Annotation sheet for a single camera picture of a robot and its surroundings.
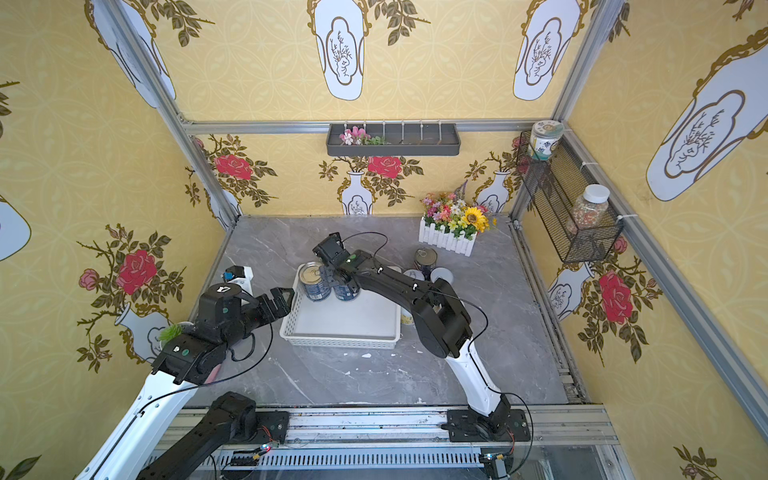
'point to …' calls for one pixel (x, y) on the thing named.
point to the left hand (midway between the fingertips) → (269, 295)
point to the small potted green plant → (170, 332)
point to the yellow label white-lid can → (406, 317)
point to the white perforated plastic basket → (368, 321)
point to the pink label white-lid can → (441, 272)
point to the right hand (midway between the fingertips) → (349, 262)
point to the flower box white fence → (450, 224)
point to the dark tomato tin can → (425, 259)
